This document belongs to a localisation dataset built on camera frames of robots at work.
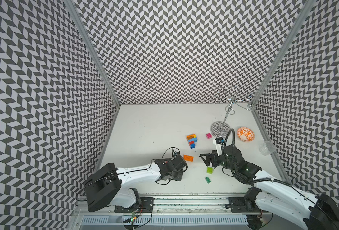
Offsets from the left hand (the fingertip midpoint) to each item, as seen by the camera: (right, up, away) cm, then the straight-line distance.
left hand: (177, 175), depth 82 cm
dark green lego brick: (+17, -2, -2) cm, 18 cm away
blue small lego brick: (+10, +15, +10) cm, 21 cm away
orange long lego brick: (+7, +8, +7) cm, 13 cm away
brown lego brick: (+8, +20, +13) cm, 25 cm away
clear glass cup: (+60, +13, +12) cm, 62 cm away
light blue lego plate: (+12, +19, +12) cm, 25 cm away
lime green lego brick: (+19, +3, +1) cm, 19 cm away
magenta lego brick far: (+22, +21, +17) cm, 35 cm away
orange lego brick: (+9, +21, +14) cm, 27 cm away
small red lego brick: (+9, +17, +10) cm, 22 cm away
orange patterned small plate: (+47, +22, +15) cm, 54 cm away
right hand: (+17, +12, -1) cm, 20 cm away
